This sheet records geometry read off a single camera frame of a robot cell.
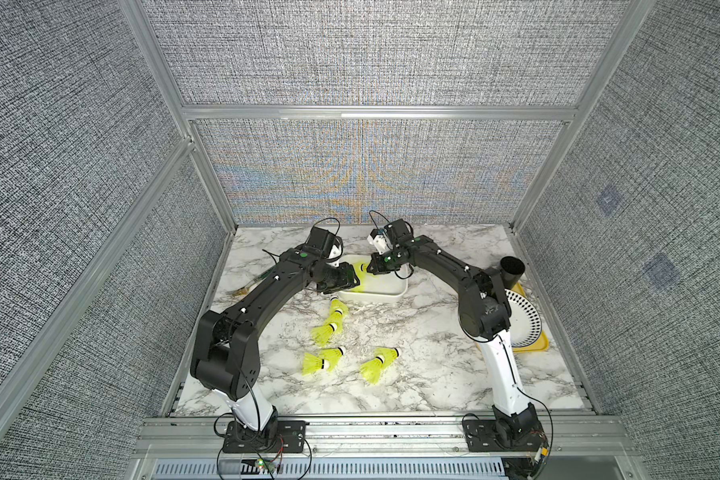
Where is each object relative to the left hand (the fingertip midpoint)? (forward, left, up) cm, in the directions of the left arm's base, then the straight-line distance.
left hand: (358, 280), depth 85 cm
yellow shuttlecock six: (-17, -8, -14) cm, 23 cm away
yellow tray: (-14, -54, -15) cm, 58 cm away
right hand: (+13, -3, -8) cm, 15 cm away
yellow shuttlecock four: (-10, +11, -12) cm, 19 cm away
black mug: (+7, -50, -6) cm, 50 cm away
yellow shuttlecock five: (+12, -1, -12) cm, 17 cm away
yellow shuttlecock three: (+1, +7, -15) cm, 17 cm away
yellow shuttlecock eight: (-17, +10, -15) cm, 24 cm away
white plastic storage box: (+7, -5, -16) cm, 18 cm away
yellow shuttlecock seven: (-20, -3, -15) cm, 25 cm away
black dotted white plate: (-9, -51, -14) cm, 54 cm away
